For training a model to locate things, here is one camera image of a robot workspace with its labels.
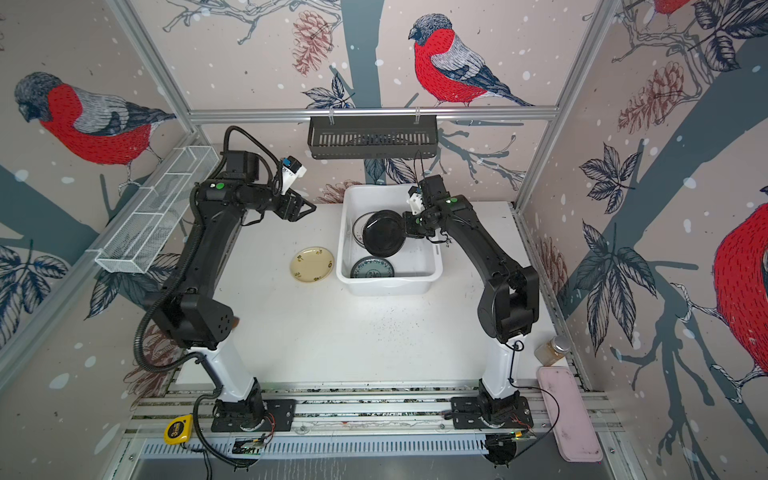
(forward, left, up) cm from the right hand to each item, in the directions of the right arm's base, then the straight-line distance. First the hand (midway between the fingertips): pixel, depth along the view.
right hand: (399, 232), depth 88 cm
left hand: (0, +26, +14) cm, 29 cm away
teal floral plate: (0, +10, -19) cm, 21 cm away
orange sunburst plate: (+16, +16, -15) cm, 27 cm away
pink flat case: (-45, -44, -20) cm, 66 cm away
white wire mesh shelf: (-5, +65, +14) cm, 67 cm away
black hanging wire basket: (+38, +11, +9) cm, 41 cm away
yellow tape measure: (-50, +52, -16) cm, 74 cm away
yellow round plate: (0, +32, -18) cm, 36 cm away
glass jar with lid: (-29, -40, -12) cm, 51 cm away
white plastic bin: (+2, -6, -20) cm, 21 cm away
